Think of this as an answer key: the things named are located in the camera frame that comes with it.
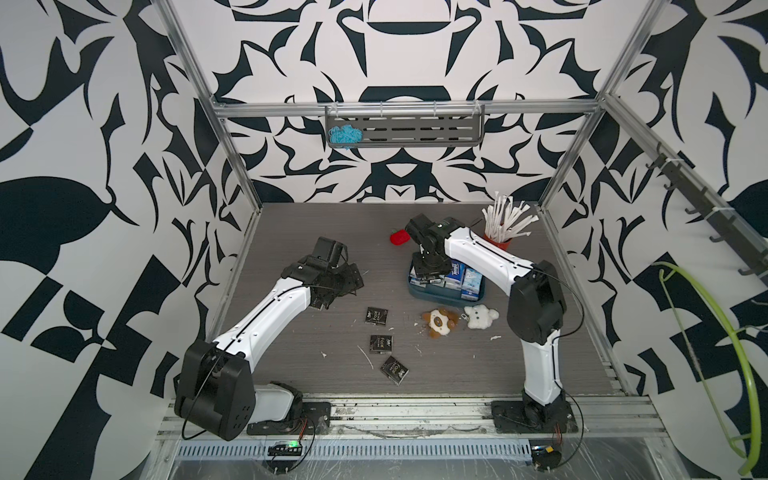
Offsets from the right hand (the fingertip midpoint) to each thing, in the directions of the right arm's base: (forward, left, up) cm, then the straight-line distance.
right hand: (420, 267), depth 92 cm
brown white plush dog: (-15, -5, -6) cm, 16 cm away
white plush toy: (-13, -16, -5) cm, 22 cm away
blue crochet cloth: (+31, +22, +26) cm, 46 cm away
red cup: (+11, -29, -4) cm, 31 cm away
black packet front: (-27, +9, -7) cm, 30 cm away
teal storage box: (-6, -7, -7) cm, 12 cm away
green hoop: (-47, -50, +16) cm, 70 cm away
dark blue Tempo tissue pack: (-2, -11, -4) cm, 12 cm away
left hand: (-6, +21, +4) cm, 22 cm away
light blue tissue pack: (-4, -15, -3) cm, 16 cm away
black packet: (-12, +14, -7) cm, 20 cm away
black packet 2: (-20, +12, -7) cm, 25 cm away
